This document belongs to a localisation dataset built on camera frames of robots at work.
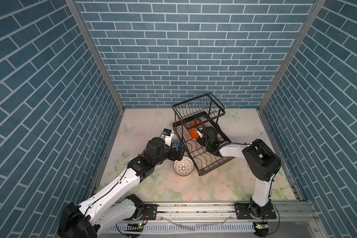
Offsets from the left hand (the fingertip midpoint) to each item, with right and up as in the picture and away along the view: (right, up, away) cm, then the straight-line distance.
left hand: (180, 146), depth 76 cm
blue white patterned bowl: (-3, -1, +17) cm, 17 cm away
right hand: (+16, +7, +22) cm, 29 cm away
